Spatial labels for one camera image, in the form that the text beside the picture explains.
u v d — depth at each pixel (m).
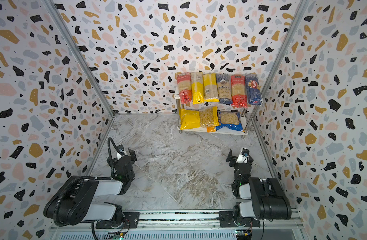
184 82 0.88
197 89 0.81
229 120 1.03
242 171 0.67
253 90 0.80
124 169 0.67
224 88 0.84
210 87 0.84
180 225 0.73
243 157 0.76
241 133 1.03
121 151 0.73
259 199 0.49
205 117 1.04
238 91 0.82
